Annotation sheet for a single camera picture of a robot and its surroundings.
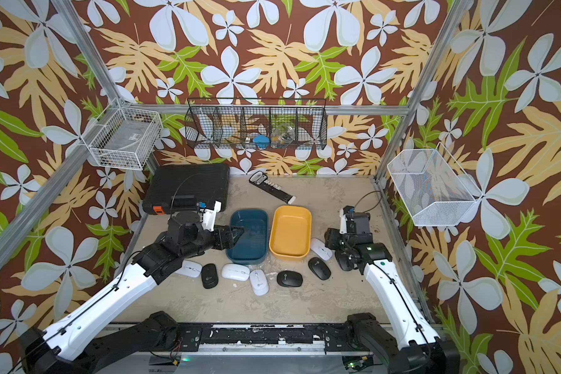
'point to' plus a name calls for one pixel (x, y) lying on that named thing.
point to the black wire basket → (256, 123)
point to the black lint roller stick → (259, 178)
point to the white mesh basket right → (433, 189)
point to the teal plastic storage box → (252, 245)
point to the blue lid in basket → (261, 141)
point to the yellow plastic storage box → (291, 231)
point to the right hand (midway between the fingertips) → (329, 233)
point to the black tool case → (178, 188)
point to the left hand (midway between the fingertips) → (238, 227)
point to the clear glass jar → (282, 135)
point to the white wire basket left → (128, 139)
